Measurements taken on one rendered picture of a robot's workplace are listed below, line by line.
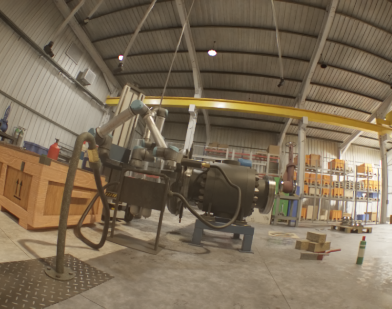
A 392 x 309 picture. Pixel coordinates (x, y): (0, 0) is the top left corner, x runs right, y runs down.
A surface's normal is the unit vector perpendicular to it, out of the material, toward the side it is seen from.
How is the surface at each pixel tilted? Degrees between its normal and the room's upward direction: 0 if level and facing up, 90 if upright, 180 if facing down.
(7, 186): 90
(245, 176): 61
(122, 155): 90
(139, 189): 90
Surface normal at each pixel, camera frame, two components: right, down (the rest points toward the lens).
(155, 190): -0.07, -0.25
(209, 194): -0.12, 0.09
